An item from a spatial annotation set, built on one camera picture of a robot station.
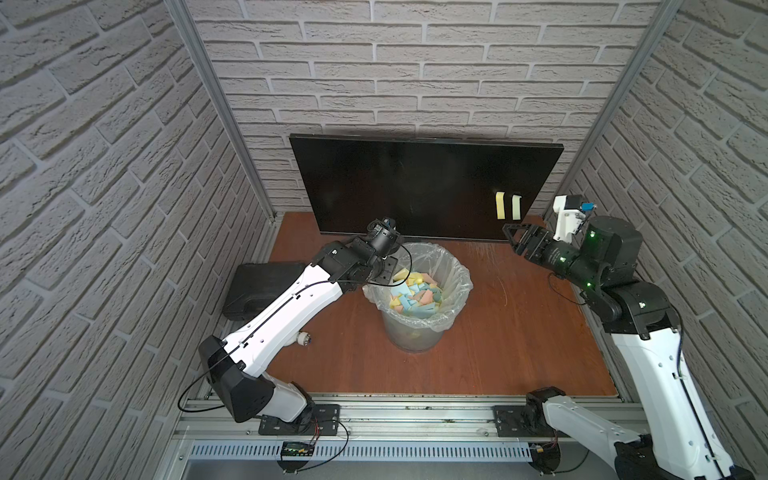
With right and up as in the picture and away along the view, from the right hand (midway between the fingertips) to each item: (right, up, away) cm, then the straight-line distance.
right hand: (516, 230), depth 62 cm
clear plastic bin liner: (-11, -12, +10) cm, 19 cm away
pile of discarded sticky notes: (-19, -18, +19) cm, 32 cm away
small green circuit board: (-50, -53, +9) cm, 73 cm away
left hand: (-31, -6, +14) cm, 34 cm away
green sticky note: (+6, +7, +13) cm, 16 cm away
